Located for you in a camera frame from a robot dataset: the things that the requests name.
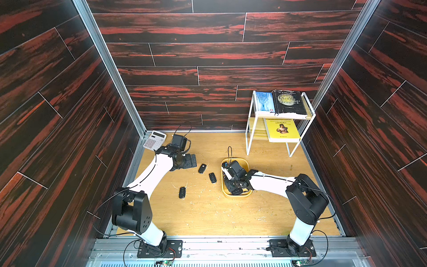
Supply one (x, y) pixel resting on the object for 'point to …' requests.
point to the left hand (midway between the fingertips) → (188, 163)
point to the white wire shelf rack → (278, 117)
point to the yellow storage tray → (244, 164)
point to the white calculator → (155, 141)
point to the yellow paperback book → (282, 130)
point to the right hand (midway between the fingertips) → (231, 180)
